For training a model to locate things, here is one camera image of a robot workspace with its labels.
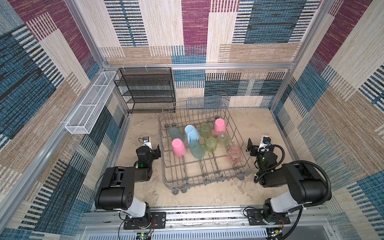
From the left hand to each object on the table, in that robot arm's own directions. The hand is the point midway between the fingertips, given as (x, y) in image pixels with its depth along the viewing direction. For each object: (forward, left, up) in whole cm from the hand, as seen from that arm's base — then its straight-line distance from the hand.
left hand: (150, 144), depth 94 cm
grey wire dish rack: (-18, -19, -4) cm, 26 cm away
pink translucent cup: (-10, -49, +3) cm, 50 cm away
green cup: (-2, -37, +2) cm, 37 cm away
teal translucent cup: (+4, -15, +6) cm, 17 cm away
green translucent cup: (+7, -34, +4) cm, 35 cm away
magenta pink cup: (-6, -18, +6) cm, 20 cm away
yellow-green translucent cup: (-1, -44, +5) cm, 44 cm away
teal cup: (-7, -29, +3) cm, 30 cm away
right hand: (-2, -64, +4) cm, 64 cm away
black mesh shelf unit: (+40, +7, +10) cm, 42 cm away
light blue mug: (+4, -26, +5) cm, 26 cm away
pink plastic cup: (+8, -43, +7) cm, 44 cm away
